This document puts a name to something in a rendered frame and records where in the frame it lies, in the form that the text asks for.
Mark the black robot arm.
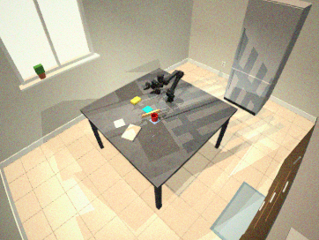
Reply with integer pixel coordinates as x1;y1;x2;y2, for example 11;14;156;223
151;70;185;103

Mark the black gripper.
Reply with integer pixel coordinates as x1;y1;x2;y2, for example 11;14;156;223
144;81;160;94

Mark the red cup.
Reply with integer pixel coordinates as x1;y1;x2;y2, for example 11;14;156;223
151;113;158;122

